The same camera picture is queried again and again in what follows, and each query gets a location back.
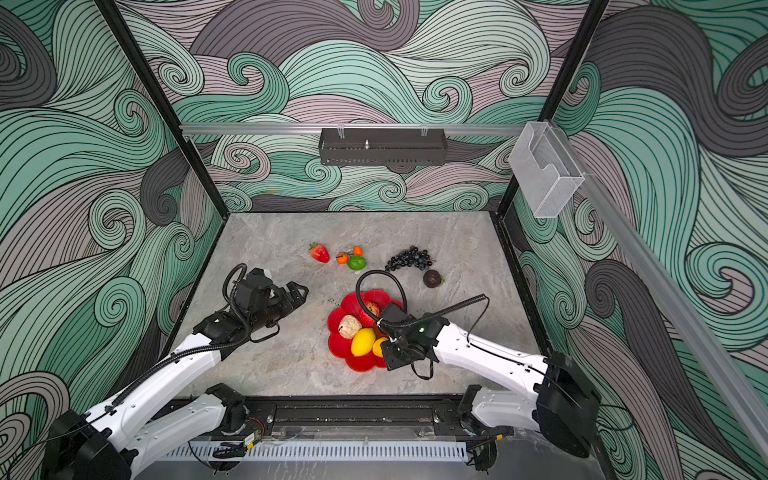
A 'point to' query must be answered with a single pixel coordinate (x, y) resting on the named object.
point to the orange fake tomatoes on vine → (343, 258)
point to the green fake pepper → (357, 263)
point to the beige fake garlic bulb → (349, 326)
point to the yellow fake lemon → (362, 341)
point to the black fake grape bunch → (411, 257)
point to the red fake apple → (373, 308)
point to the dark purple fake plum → (432, 278)
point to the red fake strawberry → (319, 252)
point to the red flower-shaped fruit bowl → (351, 306)
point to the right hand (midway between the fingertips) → (389, 359)
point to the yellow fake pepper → (376, 346)
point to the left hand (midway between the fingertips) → (300, 293)
